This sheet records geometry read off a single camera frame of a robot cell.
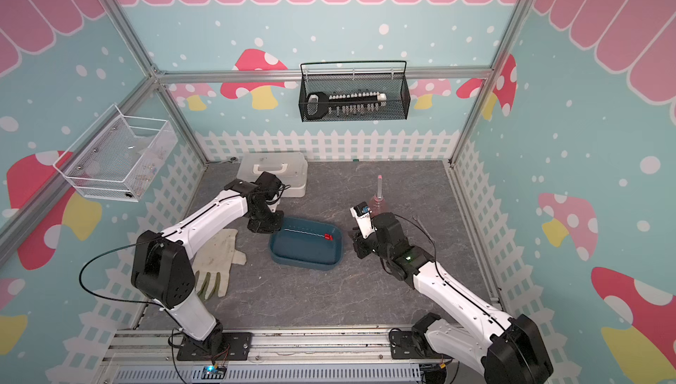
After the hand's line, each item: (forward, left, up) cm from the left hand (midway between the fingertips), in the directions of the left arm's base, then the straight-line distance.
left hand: (275, 234), depth 86 cm
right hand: (-2, -25, +6) cm, 26 cm away
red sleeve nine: (+4, -17, -10) cm, 20 cm away
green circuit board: (-37, +14, -13) cm, 41 cm away
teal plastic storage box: (+2, -6, -10) cm, 12 cm away
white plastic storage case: (+29, -1, +1) cm, 29 cm away
